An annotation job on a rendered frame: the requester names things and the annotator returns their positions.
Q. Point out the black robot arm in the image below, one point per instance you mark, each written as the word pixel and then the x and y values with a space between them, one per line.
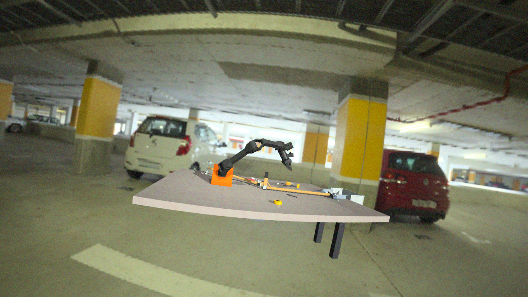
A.
pixel 251 147

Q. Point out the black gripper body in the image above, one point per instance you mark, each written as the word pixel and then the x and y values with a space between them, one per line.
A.
pixel 284 158

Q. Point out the long wooden-handled scraper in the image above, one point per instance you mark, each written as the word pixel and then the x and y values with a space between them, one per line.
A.
pixel 291 190

